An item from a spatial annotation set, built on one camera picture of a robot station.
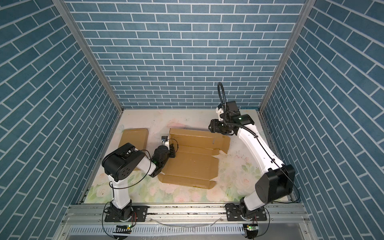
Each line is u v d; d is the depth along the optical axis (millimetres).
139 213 740
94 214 750
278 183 414
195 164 913
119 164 519
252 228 737
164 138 852
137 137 1017
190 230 770
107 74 1008
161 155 755
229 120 585
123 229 722
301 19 751
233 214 736
